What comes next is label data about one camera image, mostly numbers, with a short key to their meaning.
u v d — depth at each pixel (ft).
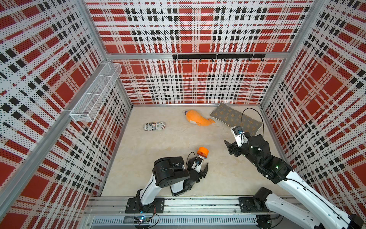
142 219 2.28
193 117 3.45
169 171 1.63
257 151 1.64
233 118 3.52
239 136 1.90
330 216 1.31
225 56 2.90
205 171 2.63
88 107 3.05
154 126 3.43
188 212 2.41
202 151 2.65
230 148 2.09
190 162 2.72
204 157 2.72
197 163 2.46
